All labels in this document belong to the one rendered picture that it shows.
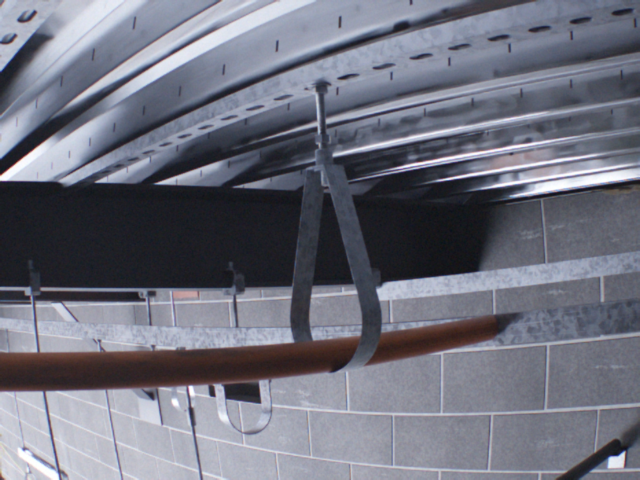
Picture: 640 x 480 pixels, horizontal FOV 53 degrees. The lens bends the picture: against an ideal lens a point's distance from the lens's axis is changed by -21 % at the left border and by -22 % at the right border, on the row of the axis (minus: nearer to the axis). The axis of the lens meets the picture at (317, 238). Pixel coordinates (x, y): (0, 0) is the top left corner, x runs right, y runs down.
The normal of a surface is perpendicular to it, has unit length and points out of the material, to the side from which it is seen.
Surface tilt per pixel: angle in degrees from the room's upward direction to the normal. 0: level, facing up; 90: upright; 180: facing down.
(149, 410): 90
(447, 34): 90
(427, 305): 90
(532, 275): 90
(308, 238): 106
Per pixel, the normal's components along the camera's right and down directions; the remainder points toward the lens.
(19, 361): 0.52, -0.64
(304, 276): 0.63, 0.18
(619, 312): -0.73, -0.01
